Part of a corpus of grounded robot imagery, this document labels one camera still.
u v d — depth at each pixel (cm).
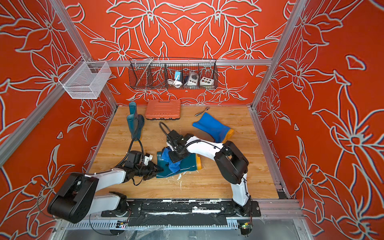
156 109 113
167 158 85
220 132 95
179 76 84
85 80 90
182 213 73
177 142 69
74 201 42
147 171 77
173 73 101
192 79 91
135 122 83
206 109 117
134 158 71
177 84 86
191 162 83
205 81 95
